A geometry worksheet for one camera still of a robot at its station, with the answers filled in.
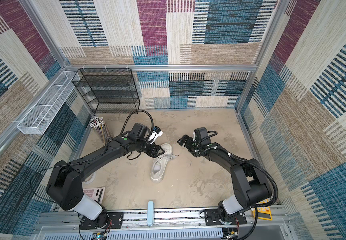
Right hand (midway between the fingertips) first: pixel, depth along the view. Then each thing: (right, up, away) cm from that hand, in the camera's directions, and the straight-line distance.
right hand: (182, 146), depth 89 cm
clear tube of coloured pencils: (-49, +12, 0) cm, 50 cm away
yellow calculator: (+39, -30, -15) cm, 52 cm away
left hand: (-12, +1, -6) cm, 14 cm away
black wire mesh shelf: (-53, +38, +21) cm, 68 cm away
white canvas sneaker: (-13, -9, -4) cm, 16 cm away
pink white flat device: (-45, -23, -10) cm, 52 cm away
